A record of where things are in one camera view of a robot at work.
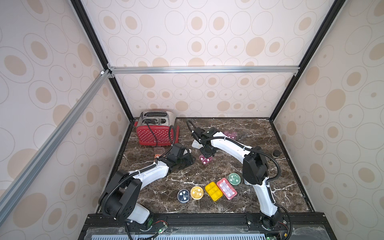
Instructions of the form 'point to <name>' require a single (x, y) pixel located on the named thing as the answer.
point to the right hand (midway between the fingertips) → (215, 151)
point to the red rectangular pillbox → (226, 187)
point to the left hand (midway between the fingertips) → (199, 159)
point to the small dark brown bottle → (276, 153)
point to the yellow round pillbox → (197, 192)
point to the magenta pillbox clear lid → (205, 160)
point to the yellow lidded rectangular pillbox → (213, 191)
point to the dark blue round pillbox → (183, 195)
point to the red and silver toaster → (157, 128)
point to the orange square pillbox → (158, 151)
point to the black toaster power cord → (153, 133)
